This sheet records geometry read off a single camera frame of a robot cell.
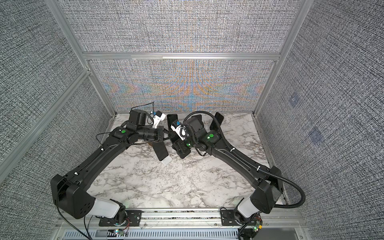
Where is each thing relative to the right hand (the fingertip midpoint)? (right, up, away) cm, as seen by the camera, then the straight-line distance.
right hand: (178, 141), depth 76 cm
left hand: (-2, +3, -3) cm, 5 cm away
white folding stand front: (-8, -13, +16) cm, 23 cm away
